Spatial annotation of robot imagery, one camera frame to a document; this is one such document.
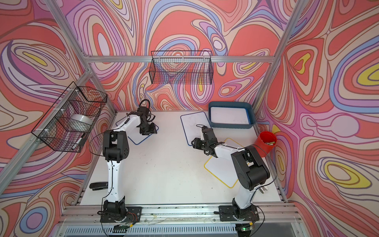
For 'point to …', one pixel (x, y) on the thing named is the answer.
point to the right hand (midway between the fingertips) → (194, 146)
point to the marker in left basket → (74, 145)
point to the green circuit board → (120, 228)
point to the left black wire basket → (64, 127)
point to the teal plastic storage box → (246, 104)
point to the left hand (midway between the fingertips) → (155, 133)
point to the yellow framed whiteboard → (224, 169)
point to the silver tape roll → (80, 121)
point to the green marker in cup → (270, 143)
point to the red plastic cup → (265, 142)
